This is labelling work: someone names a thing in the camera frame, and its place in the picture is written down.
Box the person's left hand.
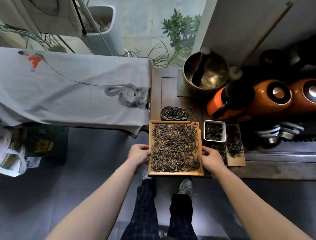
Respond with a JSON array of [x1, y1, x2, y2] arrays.
[[126, 144, 152, 175]]

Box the person's right hand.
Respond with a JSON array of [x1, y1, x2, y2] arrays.
[[201, 146, 227, 180]]

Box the square wooden tray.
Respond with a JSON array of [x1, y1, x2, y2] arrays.
[[147, 120, 205, 177]]

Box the person's left forearm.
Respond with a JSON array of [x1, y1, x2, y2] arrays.
[[45, 161, 139, 240]]

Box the person's right forearm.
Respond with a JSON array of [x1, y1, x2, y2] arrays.
[[212, 165, 313, 240]]

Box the person's left shoe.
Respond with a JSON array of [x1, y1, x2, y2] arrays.
[[141, 164, 153, 183]]

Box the person's shoe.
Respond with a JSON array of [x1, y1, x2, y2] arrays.
[[177, 178, 194, 196], [141, 164, 153, 183]]

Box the person's right shoe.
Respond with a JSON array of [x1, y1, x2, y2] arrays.
[[177, 178, 194, 196]]

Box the person's dark trousers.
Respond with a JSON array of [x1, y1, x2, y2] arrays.
[[121, 178, 198, 240]]

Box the long dark scoop dish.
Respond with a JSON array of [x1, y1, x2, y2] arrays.
[[210, 142, 228, 166]]

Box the wooden scoop board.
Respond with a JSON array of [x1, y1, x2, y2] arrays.
[[225, 123, 247, 167]]

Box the white rectangular metal dish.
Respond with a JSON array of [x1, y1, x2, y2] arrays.
[[203, 120, 226, 143]]

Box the dark oval dish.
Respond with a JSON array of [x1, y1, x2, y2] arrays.
[[160, 106, 189, 121]]

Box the orange jar black lid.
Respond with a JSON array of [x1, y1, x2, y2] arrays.
[[206, 79, 255, 122]]

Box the orange lacquer jar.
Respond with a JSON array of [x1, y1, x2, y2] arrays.
[[247, 79, 293, 117], [286, 78, 316, 115]]

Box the brass singing bowl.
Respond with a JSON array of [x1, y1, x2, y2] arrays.
[[182, 51, 229, 94]]

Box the small incense holder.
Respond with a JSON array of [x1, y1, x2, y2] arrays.
[[228, 65, 244, 81]]

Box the wooden mallet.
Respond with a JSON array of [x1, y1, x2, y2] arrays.
[[191, 47, 212, 86]]

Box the grey painted cloth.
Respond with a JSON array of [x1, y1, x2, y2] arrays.
[[0, 47, 155, 138]]

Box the thin leaf grass plant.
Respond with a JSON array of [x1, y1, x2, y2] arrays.
[[121, 41, 191, 69]]

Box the black round jar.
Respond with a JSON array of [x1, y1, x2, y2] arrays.
[[259, 48, 284, 66]]

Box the white plant pot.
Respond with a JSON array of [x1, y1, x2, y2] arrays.
[[81, 4, 125, 56]]

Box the green shrub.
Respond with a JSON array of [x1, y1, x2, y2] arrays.
[[162, 8, 202, 50]]

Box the thin wooden stick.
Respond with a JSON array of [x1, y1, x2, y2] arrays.
[[241, 1, 294, 69]]

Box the tall green grass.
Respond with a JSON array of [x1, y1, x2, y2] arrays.
[[0, 18, 67, 52]]

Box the black metal rack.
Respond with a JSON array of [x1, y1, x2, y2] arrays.
[[55, 0, 114, 56]]

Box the pale wooden board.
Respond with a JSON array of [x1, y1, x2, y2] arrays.
[[21, 0, 84, 38], [0, 0, 41, 34]]

